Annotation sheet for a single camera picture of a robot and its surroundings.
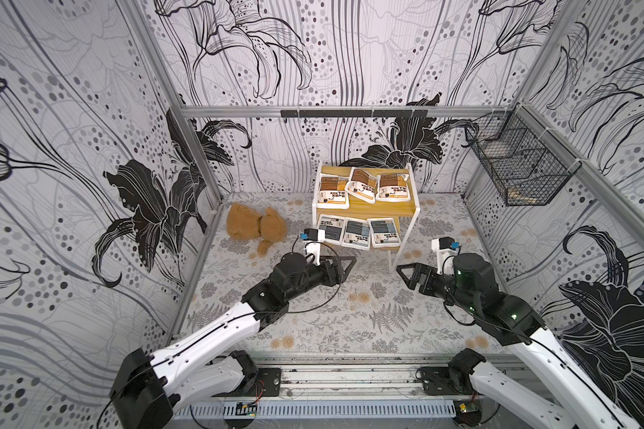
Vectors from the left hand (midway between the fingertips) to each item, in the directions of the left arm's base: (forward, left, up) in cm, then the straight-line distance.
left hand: (351, 265), depth 71 cm
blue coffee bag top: (+16, -2, -7) cm, 17 cm away
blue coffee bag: (+18, +5, -7) cm, 20 cm away
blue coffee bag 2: (+16, -12, -6) cm, 21 cm away
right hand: (-1, -15, +1) cm, 15 cm away
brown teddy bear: (+24, +38, -14) cm, 48 cm away
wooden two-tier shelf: (+13, -3, +9) cm, 17 cm away
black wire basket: (+38, -60, +7) cm, 71 cm away
